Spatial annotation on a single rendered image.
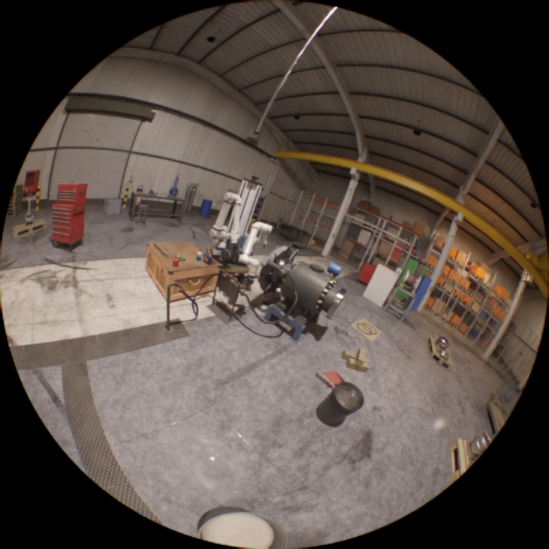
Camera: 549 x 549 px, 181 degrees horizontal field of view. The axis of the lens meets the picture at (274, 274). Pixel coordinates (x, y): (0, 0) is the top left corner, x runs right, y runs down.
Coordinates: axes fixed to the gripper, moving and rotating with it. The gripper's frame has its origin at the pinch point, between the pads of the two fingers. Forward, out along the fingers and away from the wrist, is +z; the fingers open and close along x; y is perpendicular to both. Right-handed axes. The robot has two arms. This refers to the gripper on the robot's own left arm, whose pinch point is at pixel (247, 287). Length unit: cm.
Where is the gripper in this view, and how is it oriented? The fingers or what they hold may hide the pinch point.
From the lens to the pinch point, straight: 209.0
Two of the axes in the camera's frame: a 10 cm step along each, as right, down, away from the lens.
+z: -3.3, 8.8, 3.5
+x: 4.3, 4.7, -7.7
